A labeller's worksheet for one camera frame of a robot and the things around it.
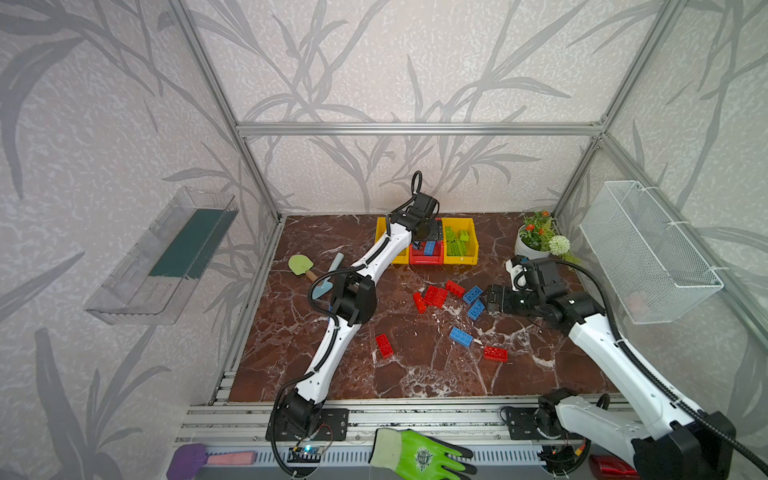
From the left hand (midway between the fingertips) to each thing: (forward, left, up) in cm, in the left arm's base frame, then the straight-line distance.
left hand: (433, 231), depth 102 cm
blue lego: (0, +1, -9) cm, 9 cm away
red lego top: (-18, -7, -8) cm, 21 cm away
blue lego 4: (-26, -12, -8) cm, 30 cm away
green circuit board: (-61, +34, -13) cm, 72 cm away
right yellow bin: (+6, -10, -3) cm, 12 cm away
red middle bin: (-6, +5, -6) cm, 10 cm away
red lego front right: (-38, -17, -10) cm, 43 cm away
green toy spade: (-6, +47, -11) cm, 49 cm away
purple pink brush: (-62, +60, -10) cm, 87 cm away
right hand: (-28, -14, +5) cm, 32 cm away
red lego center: (-20, 0, -9) cm, 22 cm away
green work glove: (-62, +7, -9) cm, 63 cm away
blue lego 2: (-33, -7, -9) cm, 36 cm away
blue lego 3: (-20, -12, -8) cm, 25 cm away
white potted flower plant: (-6, -34, +3) cm, 34 cm away
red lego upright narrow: (-24, +4, -9) cm, 26 cm away
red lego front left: (-36, +16, -11) cm, 41 cm away
